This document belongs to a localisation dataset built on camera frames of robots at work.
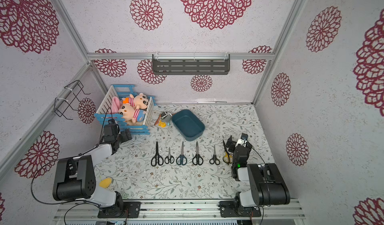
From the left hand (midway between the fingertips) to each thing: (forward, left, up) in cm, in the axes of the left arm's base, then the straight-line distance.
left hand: (121, 134), depth 95 cm
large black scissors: (-12, -23, -7) cm, 27 cm away
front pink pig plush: (+10, -4, +8) cm, 14 cm away
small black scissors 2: (-15, -58, -6) cm, 60 cm away
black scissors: (-12, -48, -7) cm, 50 cm away
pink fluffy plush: (+20, +7, +7) cm, 22 cm away
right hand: (-5, -74, 0) cm, 74 cm away
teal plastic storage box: (+13, -42, -7) cm, 44 cm away
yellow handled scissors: (-13, -67, -7) cm, 68 cm away
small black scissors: (-13, -31, -7) cm, 34 cm away
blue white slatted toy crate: (+35, +9, +5) cm, 36 cm away
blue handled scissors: (-12, -39, -7) cm, 41 cm away
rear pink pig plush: (+25, -8, +5) cm, 26 cm away
